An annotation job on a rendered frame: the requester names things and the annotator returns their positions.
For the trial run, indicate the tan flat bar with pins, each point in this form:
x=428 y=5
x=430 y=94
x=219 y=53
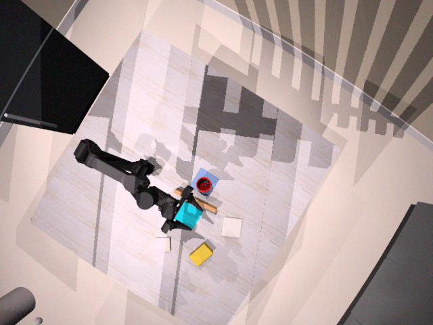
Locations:
x=203 y=204

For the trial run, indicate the white flat square slab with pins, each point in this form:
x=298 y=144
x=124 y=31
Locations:
x=231 y=227

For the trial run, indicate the yellow block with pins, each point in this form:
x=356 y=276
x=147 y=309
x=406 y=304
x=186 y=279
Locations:
x=201 y=253

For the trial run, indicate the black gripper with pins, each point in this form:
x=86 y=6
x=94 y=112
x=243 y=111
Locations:
x=171 y=224

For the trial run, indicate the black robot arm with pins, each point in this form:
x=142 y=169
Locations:
x=136 y=182

